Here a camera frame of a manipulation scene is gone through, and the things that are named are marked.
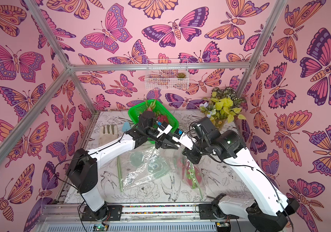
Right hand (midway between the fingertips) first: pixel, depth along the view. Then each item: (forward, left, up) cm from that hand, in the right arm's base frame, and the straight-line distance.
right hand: (185, 150), depth 65 cm
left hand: (+2, +3, 0) cm, 3 cm away
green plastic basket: (+46, +35, -23) cm, 62 cm away
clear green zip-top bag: (+4, +27, -28) cm, 40 cm away
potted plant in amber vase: (+34, -26, -3) cm, 43 cm away
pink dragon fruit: (-10, -2, -3) cm, 10 cm away
